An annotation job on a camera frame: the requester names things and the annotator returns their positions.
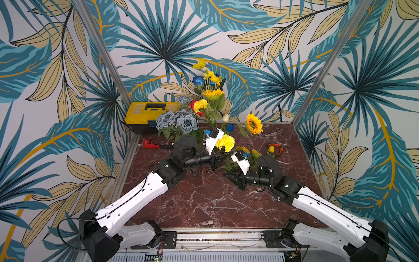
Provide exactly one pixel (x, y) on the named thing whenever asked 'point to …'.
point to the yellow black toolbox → (141, 117)
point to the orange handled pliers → (281, 145)
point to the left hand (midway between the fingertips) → (231, 156)
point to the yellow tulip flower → (271, 149)
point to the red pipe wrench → (147, 144)
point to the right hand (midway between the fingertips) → (224, 173)
